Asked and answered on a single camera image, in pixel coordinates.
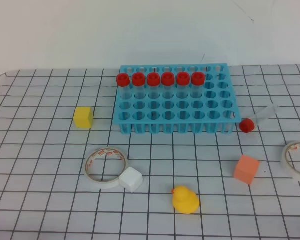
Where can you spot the red-capped clear tube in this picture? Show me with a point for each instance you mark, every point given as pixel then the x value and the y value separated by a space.
pixel 251 123

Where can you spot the blue test tube rack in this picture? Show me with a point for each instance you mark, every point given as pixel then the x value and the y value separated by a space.
pixel 216 111

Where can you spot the yellow foam cube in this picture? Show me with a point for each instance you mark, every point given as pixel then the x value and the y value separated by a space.
pixel 83 117

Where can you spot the orange foam cube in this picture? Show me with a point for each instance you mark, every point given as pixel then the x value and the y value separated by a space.
pixel 246 169

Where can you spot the white tape roll right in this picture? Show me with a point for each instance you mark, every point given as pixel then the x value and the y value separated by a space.
pixel 292 172

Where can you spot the white foam cube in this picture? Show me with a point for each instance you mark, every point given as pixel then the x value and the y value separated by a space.
pixel 131 179

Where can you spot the yellow rubber duck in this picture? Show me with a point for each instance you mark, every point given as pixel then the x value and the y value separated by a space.
pixel 184 200

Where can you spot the red-capped tube in rack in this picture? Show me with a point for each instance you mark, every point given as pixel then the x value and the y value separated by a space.
pixel 139 92
pixel 183 81
pixel 168 84
pixel 197 82
pixel 124 90
pixel 153 86

